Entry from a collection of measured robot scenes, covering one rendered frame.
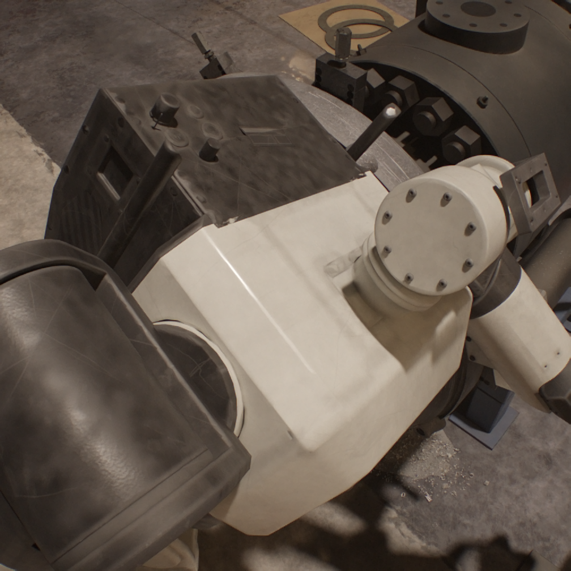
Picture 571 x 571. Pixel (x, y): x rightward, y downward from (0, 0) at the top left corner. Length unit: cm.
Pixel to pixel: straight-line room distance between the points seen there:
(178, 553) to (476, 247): 55
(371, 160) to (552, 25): 74
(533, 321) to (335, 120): 39
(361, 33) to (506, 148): 217
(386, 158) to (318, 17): 260
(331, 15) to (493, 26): 223
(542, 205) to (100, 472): 29
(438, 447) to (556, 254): 80
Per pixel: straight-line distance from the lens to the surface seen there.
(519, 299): 65
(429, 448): 163
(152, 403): 27
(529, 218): 35
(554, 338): 69
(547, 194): 42
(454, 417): 168
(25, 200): 250
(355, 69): 91
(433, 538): 155
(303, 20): 339
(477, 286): 58
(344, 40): 88
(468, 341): 90
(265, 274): 36
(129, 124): 40
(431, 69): 117
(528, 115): 123
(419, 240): 34
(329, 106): 89
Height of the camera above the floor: 146
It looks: 49 degrees down
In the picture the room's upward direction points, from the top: 6 degrees counter-clockwise
